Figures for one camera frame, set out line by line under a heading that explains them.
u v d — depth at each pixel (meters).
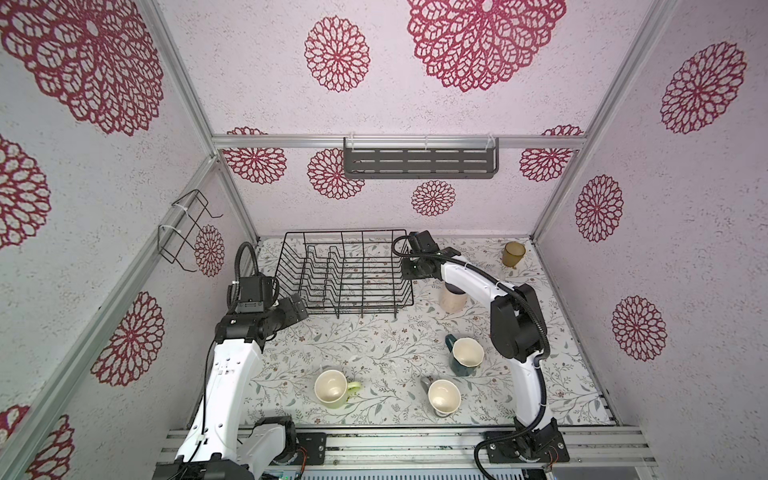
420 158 0.95
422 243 0.78
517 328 0.56
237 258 0.59
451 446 0.76
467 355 0.88
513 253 1.09
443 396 0.80
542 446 0.66
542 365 0.88
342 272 1.07
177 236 0.75
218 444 0.39
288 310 0.70
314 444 0.75
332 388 0.83
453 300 0.97
